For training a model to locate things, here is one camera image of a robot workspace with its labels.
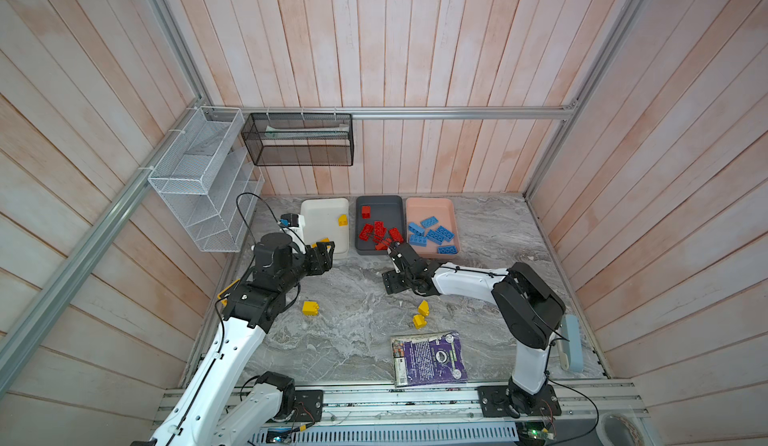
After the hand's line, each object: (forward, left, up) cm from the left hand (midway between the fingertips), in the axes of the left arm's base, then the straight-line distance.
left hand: (324, 252), depth 73 cm
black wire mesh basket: (+49, +16, -1) cm, 51 cm away
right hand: (+6, -18, -24) cm, 31 cm away
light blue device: (-16, -65, -20) cm, 70 cm away
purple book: (-19, -27, -23) cm, 40 cm away
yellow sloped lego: (+30, 0, -23) cm, 38 cm away
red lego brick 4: (+23, -14, -24) cm, 35 cm away
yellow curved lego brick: (+21, +5, -24) cm, 32 cm away
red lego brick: (+35, -9, -24) cm, 43 cm away
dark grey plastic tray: (+35, -17, -23) cm, 45 cm away
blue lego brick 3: (+25, -37, -24) cm, 51 cm away
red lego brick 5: (+18, -15, -22) cm, 32 cm away
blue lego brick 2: (+26, -28, -23) cm, 45 cm away
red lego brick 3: (+25, -14, -22) cm, 36 cm away
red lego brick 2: (+26, -10, -23) cm, 36 cm away
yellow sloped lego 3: (-9, -26, -24) cm, 36 cm away
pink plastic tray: (+37, -39, -25) cm, 59 cm away
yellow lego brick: (-4, +7, -24) cm, 25 cm away
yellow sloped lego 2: (-5, -27, -23) cm, 36 cm away
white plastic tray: (+30, +8, -25) cm, 40 cm away
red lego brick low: (+23, -20, -24) cm, 39 cm away
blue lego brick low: (+23, -33, -23) cm, 46 cm away
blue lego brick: (+30, -33, -24) cm, 51 cm away
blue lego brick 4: (+21, -28, -23) cm, 42 cm away
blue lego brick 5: (+17, -38, -23) cm, 47 cm away
